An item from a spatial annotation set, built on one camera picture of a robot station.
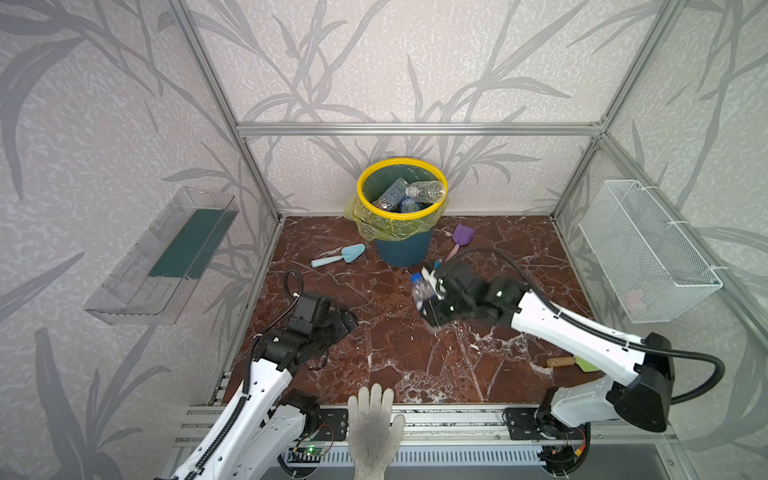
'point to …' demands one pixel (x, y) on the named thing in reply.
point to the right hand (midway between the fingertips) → (427, 300)
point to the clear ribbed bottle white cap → (426, 191)
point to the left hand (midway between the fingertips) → (352, 316)
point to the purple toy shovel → (462, 235)
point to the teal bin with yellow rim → (395, 205)
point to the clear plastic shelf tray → (154, 280)
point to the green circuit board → (307, 451)
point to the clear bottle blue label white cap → (408, 205)
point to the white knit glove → (373, 437)
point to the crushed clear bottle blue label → (422, 290)
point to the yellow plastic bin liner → (374, 227)
